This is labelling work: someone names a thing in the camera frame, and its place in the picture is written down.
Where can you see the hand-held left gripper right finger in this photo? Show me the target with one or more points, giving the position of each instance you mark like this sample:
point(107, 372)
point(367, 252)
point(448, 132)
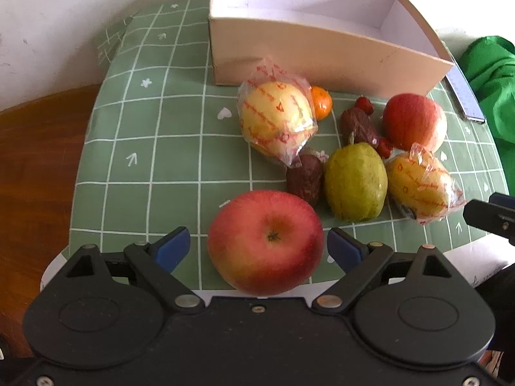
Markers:
point(344, 249)

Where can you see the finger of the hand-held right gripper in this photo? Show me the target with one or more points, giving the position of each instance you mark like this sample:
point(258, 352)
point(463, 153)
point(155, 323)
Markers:
point(503, 200)
point(487, 217)

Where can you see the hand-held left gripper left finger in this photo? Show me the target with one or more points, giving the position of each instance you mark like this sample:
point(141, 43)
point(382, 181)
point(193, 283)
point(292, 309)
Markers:
point(173, 247)

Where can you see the green pear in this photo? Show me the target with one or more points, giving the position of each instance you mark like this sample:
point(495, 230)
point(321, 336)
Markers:
point(356, 181)

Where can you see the yellow fruit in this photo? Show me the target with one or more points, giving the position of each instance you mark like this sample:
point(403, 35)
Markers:
point(273, 116)
point(420, 187)

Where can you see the red apple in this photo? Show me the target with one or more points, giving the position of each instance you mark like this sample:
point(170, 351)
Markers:
point(414, 122)
point(265, 249)

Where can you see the dark brown dried fruit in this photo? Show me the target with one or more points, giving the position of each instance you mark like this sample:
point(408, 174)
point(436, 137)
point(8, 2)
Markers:
point(304, 181)
point(358, 126)

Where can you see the small red hawthorn berry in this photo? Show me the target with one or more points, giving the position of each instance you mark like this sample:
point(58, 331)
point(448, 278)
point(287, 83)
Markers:
point(365, 105)
point(385, 147)

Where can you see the orange tangerine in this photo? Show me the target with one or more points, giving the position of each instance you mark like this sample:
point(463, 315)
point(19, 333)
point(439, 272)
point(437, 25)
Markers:
point(322, 104)

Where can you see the cardboard box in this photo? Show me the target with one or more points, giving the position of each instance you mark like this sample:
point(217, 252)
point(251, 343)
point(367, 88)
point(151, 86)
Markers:
point(301, 56)

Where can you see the green checkered tablecloth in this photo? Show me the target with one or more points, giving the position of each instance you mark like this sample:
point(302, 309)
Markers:
point(161, 169)

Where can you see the dark clothing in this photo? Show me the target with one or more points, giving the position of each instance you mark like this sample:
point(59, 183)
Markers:
point(499, 309)

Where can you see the green cloth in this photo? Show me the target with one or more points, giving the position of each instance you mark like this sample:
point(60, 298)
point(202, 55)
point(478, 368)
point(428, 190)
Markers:
point(495, 88)

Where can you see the smartphone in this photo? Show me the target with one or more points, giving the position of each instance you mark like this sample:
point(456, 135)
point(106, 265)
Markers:
point(464, 92)

